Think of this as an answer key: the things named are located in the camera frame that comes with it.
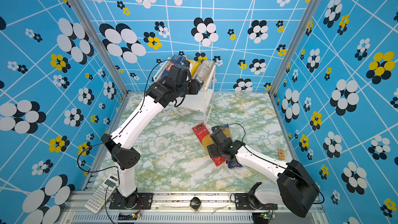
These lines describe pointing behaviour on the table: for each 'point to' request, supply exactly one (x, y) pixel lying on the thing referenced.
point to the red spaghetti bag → (204, 136)
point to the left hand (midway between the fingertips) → (199, 82)
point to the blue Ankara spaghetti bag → (224, 129)
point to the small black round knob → (195, 202)
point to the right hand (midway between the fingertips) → (218, 145)
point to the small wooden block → (281, 154)
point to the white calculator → (98, 200)
